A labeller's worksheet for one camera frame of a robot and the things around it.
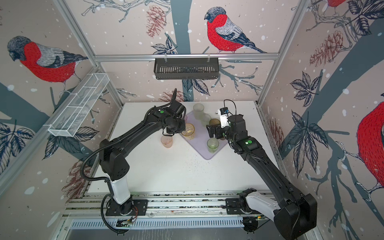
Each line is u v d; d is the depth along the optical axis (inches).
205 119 43.3
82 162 33.7
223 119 26.4
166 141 38.4
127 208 26.3
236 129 21.7
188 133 32.3
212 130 26.8
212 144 37.0
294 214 14.4
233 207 28.6
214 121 38.6
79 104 31.1
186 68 41.7
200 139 37.4
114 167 18.3
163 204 29.7
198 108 42.1
